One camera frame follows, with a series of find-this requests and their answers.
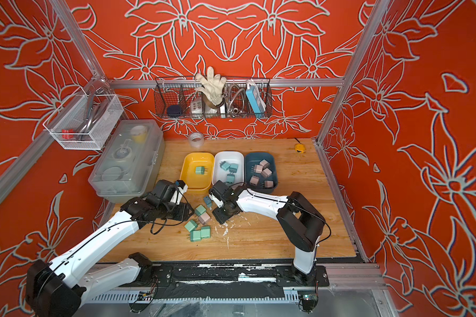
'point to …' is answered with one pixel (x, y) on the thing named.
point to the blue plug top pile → (225, 165)
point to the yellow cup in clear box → (138, 134)
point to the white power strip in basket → (196, 109)
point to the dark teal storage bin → (254, 158)
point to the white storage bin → (231, 157)
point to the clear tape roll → (196, 139)
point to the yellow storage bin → (194, 181)
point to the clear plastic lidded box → (128, 159)
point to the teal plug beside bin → (208, 201)
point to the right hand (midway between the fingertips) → (217, 216)
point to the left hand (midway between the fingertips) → (189, 209)
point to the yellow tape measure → (299, 148)
